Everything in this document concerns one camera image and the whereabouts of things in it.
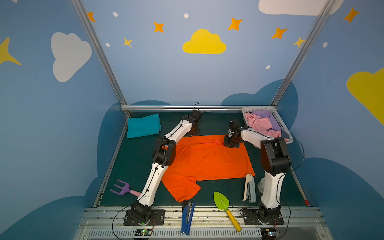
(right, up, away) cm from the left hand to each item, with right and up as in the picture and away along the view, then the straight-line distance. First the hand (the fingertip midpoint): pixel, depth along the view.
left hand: (197, 132), depth 107 cm
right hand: (+20, -7, -5) cm, 22 cm away
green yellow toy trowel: (+13, -37, -29) cm, 48 cm away
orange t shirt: (+4, -16, -9) cm, 19 cm away
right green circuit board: (+34, -48, -35) cm, 68 cm away
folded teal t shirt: (-46, +4, +5) cm, 46 cm away
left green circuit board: (-27, -47, -36) cm, 65 cm away
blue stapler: (-6, -40, -32) cm, 52 cm away
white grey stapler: (+29, -30, -26) cm, 49 cm away
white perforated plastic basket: (+60, +14, +4) cm, 62 cm away
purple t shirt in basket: (+54, +13, +4) cm, 56 cm away
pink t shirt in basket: (+48, +5, +1) cm, 48 cm away
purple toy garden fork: (-41, -31, -24) cm, 57 cm away
